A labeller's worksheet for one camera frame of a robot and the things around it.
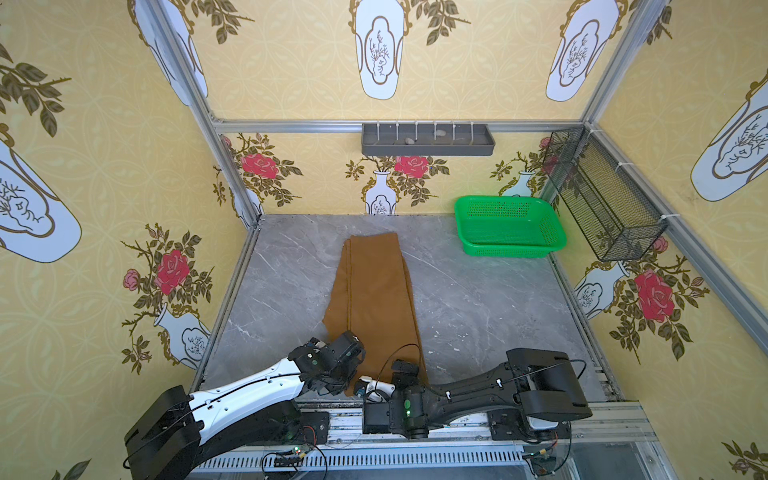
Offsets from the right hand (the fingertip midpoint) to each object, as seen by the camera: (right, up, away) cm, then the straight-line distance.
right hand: (398, 387), depth 79 cm
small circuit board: (-27, -14, -8) cm, 31 cm away
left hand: (-9, +4, +3) cm, 11 cm away
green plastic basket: (+45, +45, +39) cm, 74 cm away
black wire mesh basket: (+55, +44, -5) cm, 70 cm away
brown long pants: (-8, +21, +14) cm, 26 cm away
